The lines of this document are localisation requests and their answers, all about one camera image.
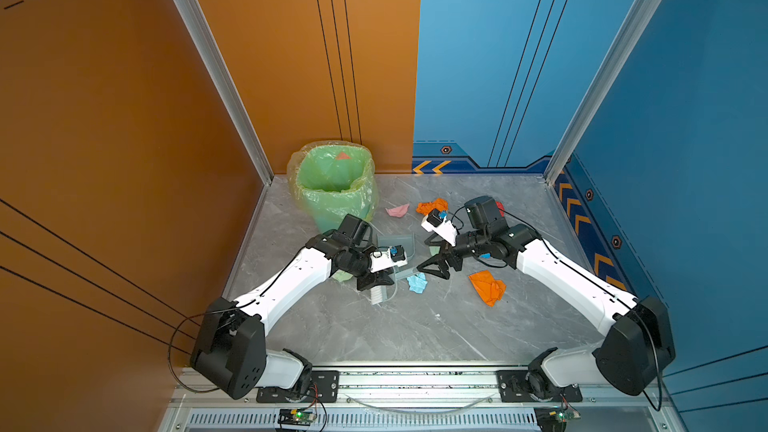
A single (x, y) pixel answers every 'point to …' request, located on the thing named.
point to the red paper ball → (501, 206)
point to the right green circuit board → (554, 419)
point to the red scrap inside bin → (342, 156)
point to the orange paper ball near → (489, 289)
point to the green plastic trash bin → (336, 181)
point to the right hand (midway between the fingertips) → (423, 253)
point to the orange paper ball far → (428, 207)
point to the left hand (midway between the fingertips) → (388, 271)
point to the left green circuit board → (295, 417)
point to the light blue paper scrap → (417, 283)
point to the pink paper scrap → (398, 212)
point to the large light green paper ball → (341, 275)
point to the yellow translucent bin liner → (293, 182)
